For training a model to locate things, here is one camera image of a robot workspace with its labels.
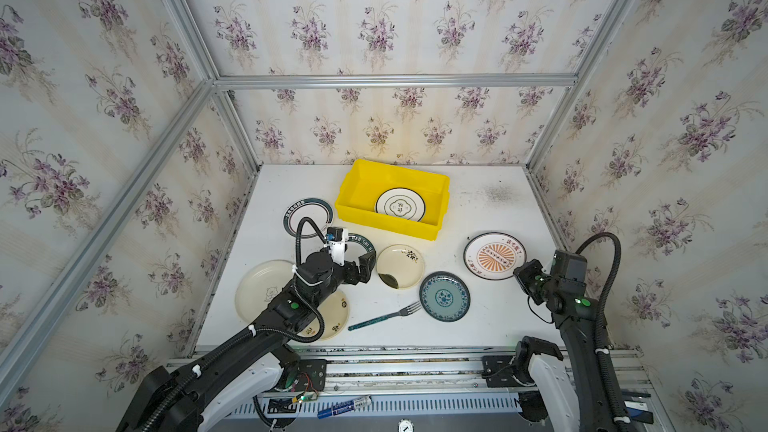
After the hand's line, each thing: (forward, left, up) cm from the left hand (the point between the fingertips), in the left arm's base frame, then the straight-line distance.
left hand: (361, 247), depth 78 cm
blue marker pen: (-34, +2, -14) cm, 37 cm away
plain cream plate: (-4, +31, -16) cm, 35 cm away
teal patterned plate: (-7, -24, -16) cm, 30 cm away
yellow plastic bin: (+38, +1, -16) cm, 41 cm away
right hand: (-4, -42, -5) cm, 42 cm away
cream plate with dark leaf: (+3, -11, -17) cm, 21 cm away
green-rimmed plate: (+24, +18, -16) cm, 34 cm away
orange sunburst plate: (+3, -39, -9) cm, 40 cm away
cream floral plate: (-12, +8, -16) cm, 22 cm away
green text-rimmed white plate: (+9, +3, -16) cm, 18 cm away
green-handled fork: (-11, -13, -16) cm, 24 cm away
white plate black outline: (+27, -13, -15) cm, 33 cm away
